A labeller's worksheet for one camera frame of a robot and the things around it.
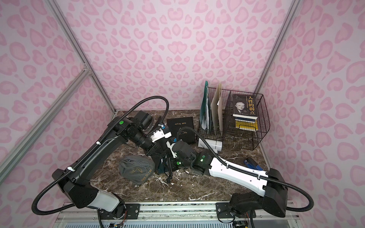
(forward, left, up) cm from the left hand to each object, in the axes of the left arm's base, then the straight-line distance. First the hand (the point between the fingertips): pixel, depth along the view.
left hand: (163, 154), depth 67 cm
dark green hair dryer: (-2, +1, -8) cm, 9 cm away
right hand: (-2, 0, -6) cm, 7 cm away
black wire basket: (+26, -45, -26) cm, 58 cm away
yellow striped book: (+32, -53, -17) cm, 64 cm away
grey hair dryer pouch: (0, +18, -19) cm, 26 cm away
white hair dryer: (+16, -30, -20) cm, 40 cm away
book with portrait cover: (+36, -49, -4) cm, 61 cm away
